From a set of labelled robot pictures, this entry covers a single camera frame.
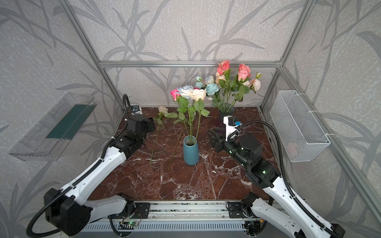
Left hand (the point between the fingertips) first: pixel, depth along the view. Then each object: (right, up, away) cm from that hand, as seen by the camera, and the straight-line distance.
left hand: (148, 114), depth 79 cm
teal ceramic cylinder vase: (+23, -19, -1) cm, 30 cm away
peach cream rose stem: (-1, +3, +37) cm, 37 cm away
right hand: (+33, -5, -17) cm, 37 cm away
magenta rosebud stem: (+20, +1, -10) cm, 22 cm away
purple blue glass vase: (+44, +4, +15) cm, 47 cm away
